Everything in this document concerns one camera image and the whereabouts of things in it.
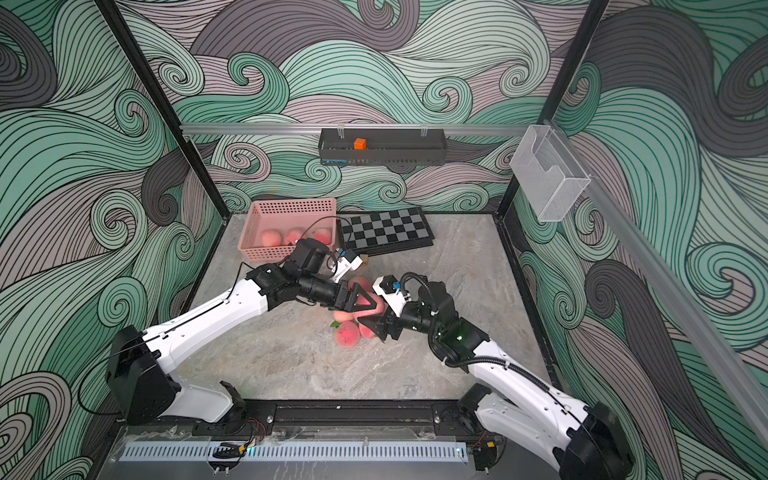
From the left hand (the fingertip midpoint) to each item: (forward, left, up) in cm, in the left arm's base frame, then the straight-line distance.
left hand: (367, 304), depth 69 cm
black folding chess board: (+40, -5, -19) cm, 45 cm away
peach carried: (+35, +37, -18) cm, 54 cm away
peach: (+36, +29, -18) cm, 50 cm away
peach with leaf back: (+36, +18, -17) cm, 43 cm away
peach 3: (+5, +8, -17) cm, 19 cm away
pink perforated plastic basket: (+45, +39, -22) cm, 63 cm away
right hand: (+1, -1, -3) cm, 3 cm away
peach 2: (-2, -2, +1) cm, 3 cm away
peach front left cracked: (-1, +6, -16) cm, 17 cm away
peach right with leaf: (0, +1, -17) cm, 17 cm away
